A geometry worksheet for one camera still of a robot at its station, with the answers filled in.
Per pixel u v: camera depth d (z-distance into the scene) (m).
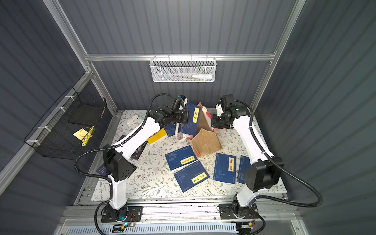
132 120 1.11
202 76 0.88
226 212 0.74
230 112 0.56
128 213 0.72
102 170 0.87
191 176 0.85
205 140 0.89
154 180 0.85
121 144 0.50
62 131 0.72
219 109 0.75
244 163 0.91
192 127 0.85
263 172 0.43
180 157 0.95
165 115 0.60
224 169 0.89
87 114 0.82
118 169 0.49
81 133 0.74
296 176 0.38
